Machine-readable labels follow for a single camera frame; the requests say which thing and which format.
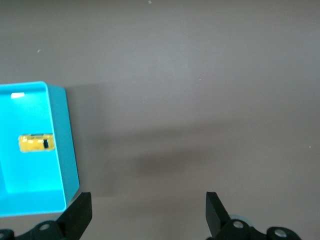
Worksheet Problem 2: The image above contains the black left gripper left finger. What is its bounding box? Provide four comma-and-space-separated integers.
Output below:
0, 191, 93, 240

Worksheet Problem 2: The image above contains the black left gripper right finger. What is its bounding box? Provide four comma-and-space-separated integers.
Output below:
205, 191, 300, 240

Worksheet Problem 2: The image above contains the yellow toy beetle car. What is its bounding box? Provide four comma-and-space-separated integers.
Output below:
18, 132, 56, 154

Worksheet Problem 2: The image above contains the teal plastic storage bin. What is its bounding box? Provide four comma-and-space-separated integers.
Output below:
0, 80, 81, 218

